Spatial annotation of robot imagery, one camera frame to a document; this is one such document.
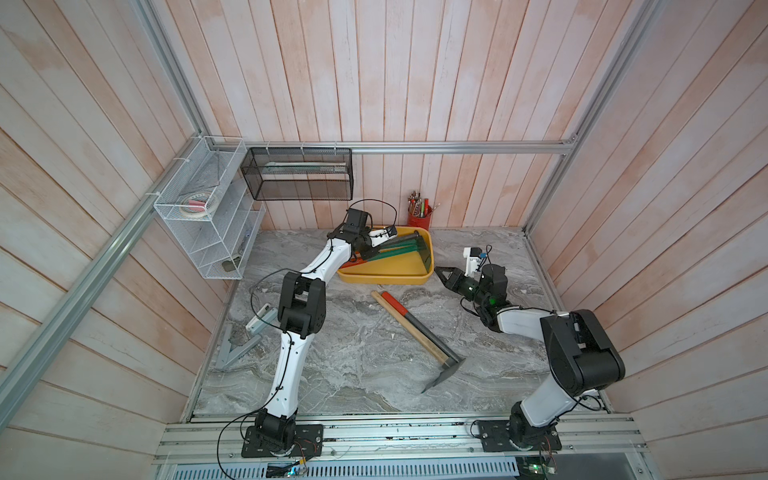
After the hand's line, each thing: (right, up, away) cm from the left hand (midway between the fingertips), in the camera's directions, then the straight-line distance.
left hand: (375, 242), depth 105 cm
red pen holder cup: (+16, +9, +8) cm, 19 cm away
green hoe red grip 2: (+13, -2, +5) cm, 14 cm away
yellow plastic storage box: (+10, -10, +2) cm, 14 cm away
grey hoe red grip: (+13, +3, +5) cm, 15 cm away
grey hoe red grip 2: (+23, -35, -21) cm, 47 cm away
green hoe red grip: (+9, -1, +2) cm, 10 cm away
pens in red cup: (+16, +13, +2) cm, 21 cm away
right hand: (+19, -9, -14) cm, 25 cm away
